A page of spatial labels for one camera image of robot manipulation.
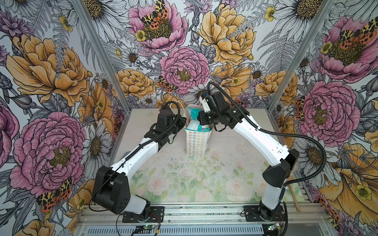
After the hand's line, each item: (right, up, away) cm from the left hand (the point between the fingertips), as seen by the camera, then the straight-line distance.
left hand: (187, 121), depth 82 cm
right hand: (+7, 0, -6) cm, 9 cm away
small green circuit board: (-18, -50, -11) cm, 54 cm away
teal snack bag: (+4, -1, -7) cm, 8 cm away
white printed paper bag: (+6, -11, -2) cm, 12 cm away
